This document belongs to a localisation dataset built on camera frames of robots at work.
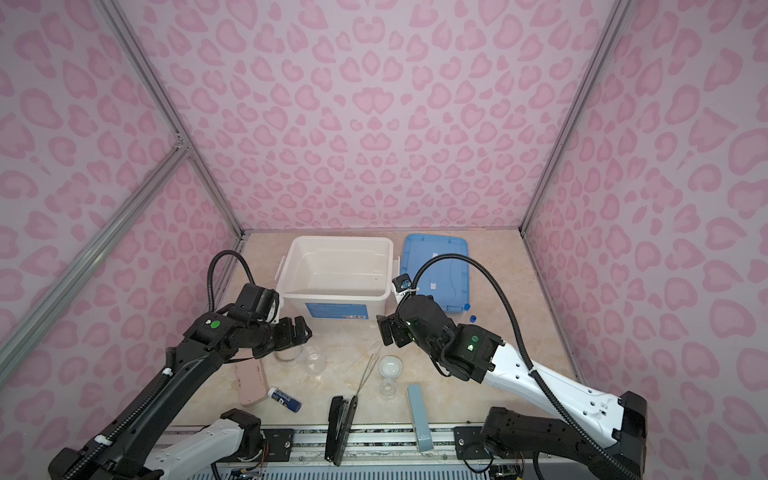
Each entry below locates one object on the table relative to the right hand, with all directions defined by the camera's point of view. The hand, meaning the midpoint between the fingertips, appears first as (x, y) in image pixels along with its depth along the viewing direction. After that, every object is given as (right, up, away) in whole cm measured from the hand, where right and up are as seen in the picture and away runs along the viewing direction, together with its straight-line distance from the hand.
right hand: (393, 310), depth 70 cm
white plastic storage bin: (-20, +5, +37) cm, 42 cm away
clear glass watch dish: (-1, -19, +15) cm, 24 cm away
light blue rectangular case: (+6, -28, +5) cm, 29 cm away
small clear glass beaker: (-1, -22, +8) cm, 24 cm away
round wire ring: (-30, -16, +16) cm, 38 cm away
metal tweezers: (-8, -21, +16) cm, 27 cm away
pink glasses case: (-40, -21, +13) cm, 47 cm away
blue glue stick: (-29, -25, +8) cm, 39 cm away
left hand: (-24, -7, +6) cm, 25 cm away
